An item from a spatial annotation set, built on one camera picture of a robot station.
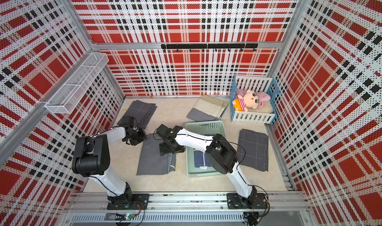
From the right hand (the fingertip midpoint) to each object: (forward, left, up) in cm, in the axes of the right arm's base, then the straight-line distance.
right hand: (171, 151), depth 86 cm
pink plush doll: (+32, -50, +11) cm, 60 cm away
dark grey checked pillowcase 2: (+33, +27, -5) cm, 44 cm away
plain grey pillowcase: (-5, +12, -5) cm, 14 cm away
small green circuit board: (-31, +17, -3) cm, 35 cm away
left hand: (+12, +17, -4) cm, 21 cm away
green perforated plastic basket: (+19, -25, -4) cm, 31 cm away
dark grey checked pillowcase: (+3, -50, -5) cm, 50 cm away
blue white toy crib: (+50, -69, +7) cm, 85 cm away
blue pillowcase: (-3, -16, -4) cm, 17 cm away
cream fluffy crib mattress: (+32, -64, +2) cm, 72 cm away
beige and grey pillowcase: (+36, -23, -4) cm, 43 cm away
